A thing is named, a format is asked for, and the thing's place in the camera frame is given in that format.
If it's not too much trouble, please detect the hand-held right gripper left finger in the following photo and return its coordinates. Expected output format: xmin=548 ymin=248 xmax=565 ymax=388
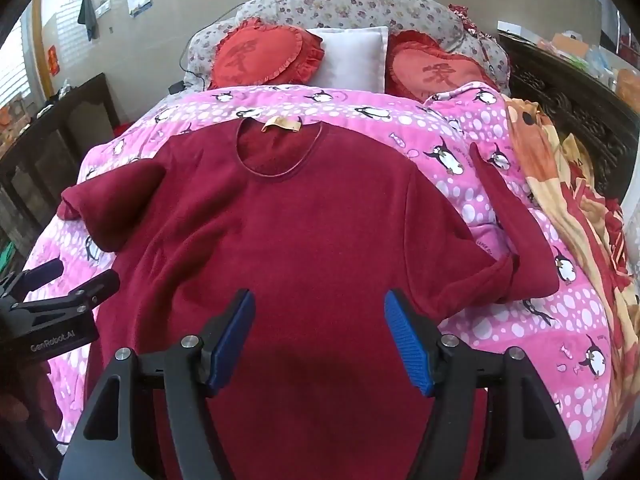
xmin=59 ymin=288 xmax=257 ymax=480

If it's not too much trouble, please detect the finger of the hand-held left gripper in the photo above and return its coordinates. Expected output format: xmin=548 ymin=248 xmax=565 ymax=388
xmin=14 ymin=270 xmax=121 ymax=319
xmin=0 ymin=258 xmax=65 ymax=306

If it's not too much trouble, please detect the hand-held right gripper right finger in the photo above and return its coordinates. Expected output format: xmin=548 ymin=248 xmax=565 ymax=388
xmin=384 ymin=288 xmax=585 ymax=480

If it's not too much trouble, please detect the dark red sweater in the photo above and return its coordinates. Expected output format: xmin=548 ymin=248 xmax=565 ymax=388
xmin=60 ymin=119 xmax=560 ymax=480

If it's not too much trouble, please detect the pink penguin blanket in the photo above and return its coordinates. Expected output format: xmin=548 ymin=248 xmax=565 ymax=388
xmin=22 ymin=82 xmax=618 ymax=480

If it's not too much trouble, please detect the dark wooden cabinet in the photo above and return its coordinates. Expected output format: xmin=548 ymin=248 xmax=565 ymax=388
xmin=0 ymin=72 xmax=121 ymax=271

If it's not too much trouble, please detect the window with blinds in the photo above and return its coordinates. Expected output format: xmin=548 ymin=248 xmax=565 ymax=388
xmin=0 ymin=12 xmax=53 ymax=108

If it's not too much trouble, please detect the orange cartoon blanket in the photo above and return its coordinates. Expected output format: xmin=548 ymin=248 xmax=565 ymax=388
xmin=502 ymin=95 xmax=640 ymax=461

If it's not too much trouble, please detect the hanging dark cloth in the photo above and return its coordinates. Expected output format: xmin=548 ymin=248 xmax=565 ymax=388
xmin=77 ymin=0 xmax=101 ymax=41

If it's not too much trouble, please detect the red heart pillow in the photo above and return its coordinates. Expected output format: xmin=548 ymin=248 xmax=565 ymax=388
xmin=209 ymin=16 xmax=327 ymax=90
xmin=385 ymin=30 xmax=501 ymax=103

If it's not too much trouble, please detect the white pillow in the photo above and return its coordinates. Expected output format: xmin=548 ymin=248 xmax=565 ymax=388
xmin=306 ymin=26 xmax=390 ymax=93

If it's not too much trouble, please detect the dark carved wooden furniture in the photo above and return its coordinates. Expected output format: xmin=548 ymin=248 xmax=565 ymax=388
xmin=497 ymin=32 xmax=640 ymax=201

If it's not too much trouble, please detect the floral bedding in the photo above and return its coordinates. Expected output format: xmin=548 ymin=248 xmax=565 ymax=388
xmin=182 ymin=0 xmax=511 ymax=96

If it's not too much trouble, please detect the cardboard box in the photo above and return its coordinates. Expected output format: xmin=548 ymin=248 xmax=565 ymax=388
xmin=551 ymin=31 xmax=591 ymax=59

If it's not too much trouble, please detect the black cable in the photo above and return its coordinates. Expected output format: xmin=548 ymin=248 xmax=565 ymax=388
xmin=180 ymin=2 xmax=241 ymax=92

